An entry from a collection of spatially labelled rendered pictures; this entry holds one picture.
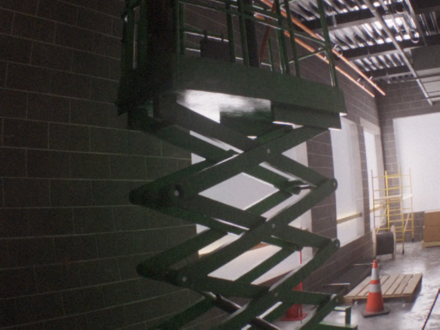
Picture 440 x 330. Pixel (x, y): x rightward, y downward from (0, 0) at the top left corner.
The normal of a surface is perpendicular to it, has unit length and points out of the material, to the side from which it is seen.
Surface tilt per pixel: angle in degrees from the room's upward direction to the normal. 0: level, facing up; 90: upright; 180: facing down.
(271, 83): 90
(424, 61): 90
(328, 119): 90
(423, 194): 90
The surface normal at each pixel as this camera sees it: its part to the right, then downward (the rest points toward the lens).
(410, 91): -0.57, -0.04
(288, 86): 0.62, -0.12
